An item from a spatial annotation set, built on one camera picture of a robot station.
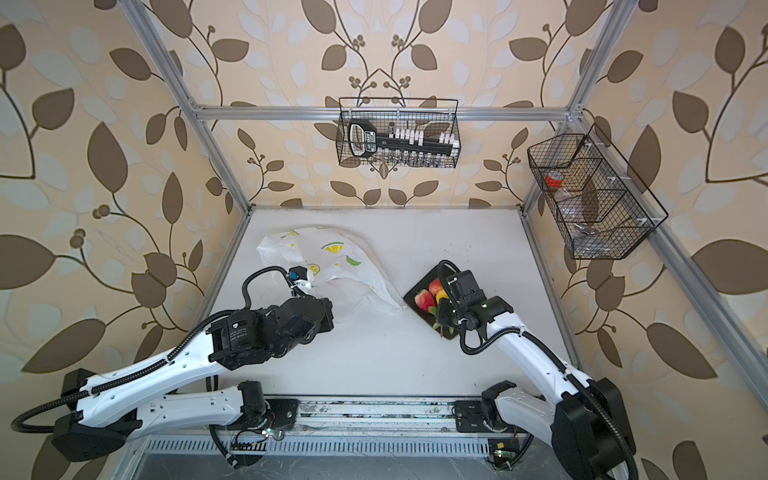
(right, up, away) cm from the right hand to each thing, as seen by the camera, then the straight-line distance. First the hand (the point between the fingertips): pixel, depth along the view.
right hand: (440, 317), depth 83 cm
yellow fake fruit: (0, +6, +1) cm, 6 cm away
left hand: (-26, +6, -14) cm, 30 cm away
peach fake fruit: (-3, +3, +8) cm, 9 cm away
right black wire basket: (+39, +30, -10) cm, 50 cm away
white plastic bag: (-30, +15, +1) cm, 33 cm away
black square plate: (+1, -3, -4) cm, 5 cm away
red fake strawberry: (0, +7, +9) cm, 12 cm away
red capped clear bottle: (+34, +40, +4) cm, 53 cm away
